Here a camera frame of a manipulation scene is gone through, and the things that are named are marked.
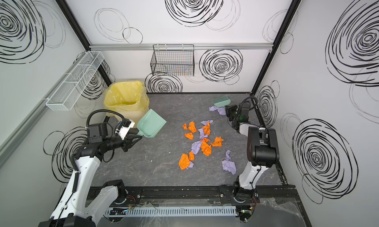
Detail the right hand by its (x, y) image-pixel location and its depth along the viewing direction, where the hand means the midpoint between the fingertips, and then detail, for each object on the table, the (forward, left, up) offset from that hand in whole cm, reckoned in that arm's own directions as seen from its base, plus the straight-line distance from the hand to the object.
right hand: (224, 105), depth 95 cm
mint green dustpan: (-19, +43, +5) cm, 47 cm away
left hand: (-25, +48, +5) cm, 54 cm away
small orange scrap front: (-29, +21, -13) cm, 38 cm away
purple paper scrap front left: (-23, +18, -13) cm, 32 cm away
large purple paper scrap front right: (-34, -1, -13) cm, 36 cm away
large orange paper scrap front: (-32, +25, -13) cm, 43 cm away
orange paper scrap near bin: (-9, +21, -13) cm, 26 cm away
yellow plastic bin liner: (+6, +65, +2) cm, 66 cm away
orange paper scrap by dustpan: (-20, +4, -13) cm, 24 cm away
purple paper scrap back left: (-5, +12, -13) cm, 19 cm away
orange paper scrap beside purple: (-24, +12, -13) cm, 30 cm away
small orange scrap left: (-15, +22, -14) cm, 30 cm away
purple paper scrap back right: (+4, -1, -11) cm, 12 cm away
